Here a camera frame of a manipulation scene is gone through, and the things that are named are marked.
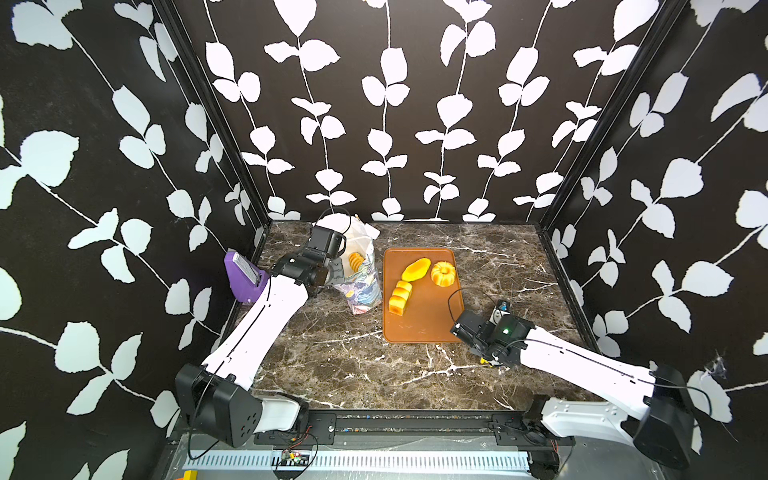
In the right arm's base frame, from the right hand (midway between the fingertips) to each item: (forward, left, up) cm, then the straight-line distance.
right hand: (479, 341), depth 80 cm
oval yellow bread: (+27, +16, -5) cm, 32 cm away
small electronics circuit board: (-26, +47, -10) cm, 55 cm away
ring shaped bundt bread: (+27, +6, -6) cm, 28 cm away
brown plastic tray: (+17, +10, -13) cm, 23 cm away
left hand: (+15, +40, +14) cm, 45 cm away
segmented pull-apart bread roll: (+14, +22, -2) cm, 26 cm away
